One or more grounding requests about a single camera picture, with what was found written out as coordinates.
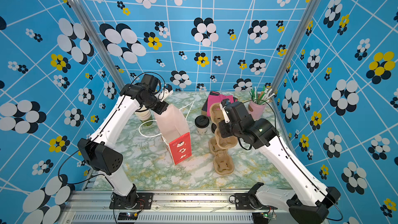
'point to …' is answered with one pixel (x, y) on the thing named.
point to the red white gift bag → (174, 130)
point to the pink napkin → (212, 99)
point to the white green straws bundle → (261, 97)
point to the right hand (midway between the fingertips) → (223, 124)
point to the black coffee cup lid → (201, 121)
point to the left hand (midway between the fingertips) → (165, 107)
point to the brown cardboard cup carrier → (223, 163)
